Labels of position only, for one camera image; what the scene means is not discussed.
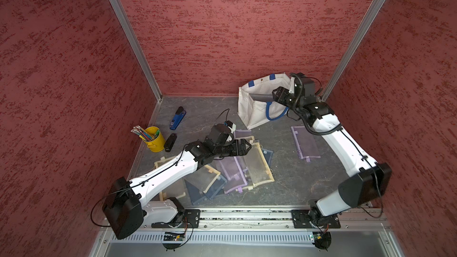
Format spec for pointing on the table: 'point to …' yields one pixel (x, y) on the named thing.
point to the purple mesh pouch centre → (233, 169)
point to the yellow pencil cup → (157, 144)
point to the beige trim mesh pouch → (203, 178)
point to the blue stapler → (180, 113)
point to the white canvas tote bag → (253, 112)
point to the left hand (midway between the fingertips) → (243, 151)
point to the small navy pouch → (268, 154)
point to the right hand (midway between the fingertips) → (276, 96)
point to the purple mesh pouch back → (242, 133)
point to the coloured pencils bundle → (141, 133)
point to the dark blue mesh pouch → (197, 196)
